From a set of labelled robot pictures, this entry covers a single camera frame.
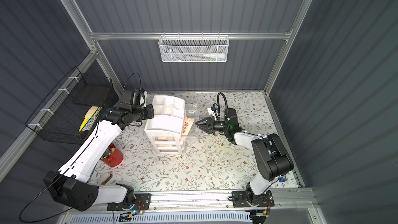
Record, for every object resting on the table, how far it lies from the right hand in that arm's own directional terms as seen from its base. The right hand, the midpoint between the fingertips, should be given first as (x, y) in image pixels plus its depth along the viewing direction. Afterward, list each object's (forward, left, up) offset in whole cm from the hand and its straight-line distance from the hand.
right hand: (199, 126), depth 80 cm
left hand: (+4, +22, +8) cm, 24 cm away
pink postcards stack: (+4, +7, -4) cm, 9 cm away
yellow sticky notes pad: (+2, +53, +9) cm, 54 cm away
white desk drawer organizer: (-3, +17, +2) cm, 17 cm away
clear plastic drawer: (+13, +5, -4) cm, 14 cm away
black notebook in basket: (+13, +57, +10) cm, 59 cm away
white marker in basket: (+40, -8, +16) cm, 44 cm away
